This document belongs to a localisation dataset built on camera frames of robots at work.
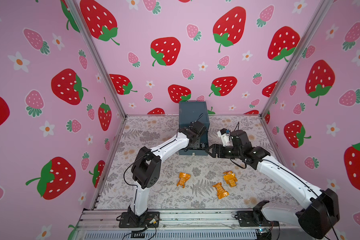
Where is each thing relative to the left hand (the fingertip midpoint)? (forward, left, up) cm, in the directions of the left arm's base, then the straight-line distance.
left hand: (194, 142), depth 92 cm
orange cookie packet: (-19, +7, -10) cm, 22 cm away
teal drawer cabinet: (+15, +3, +12) cm, 20 cm away
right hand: (-11, -9, +9) cm, 17 cm away
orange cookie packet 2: (-28, -15, -10) cm, 33 cm away
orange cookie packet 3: (-19, -21, -9) cm, 30 cm away
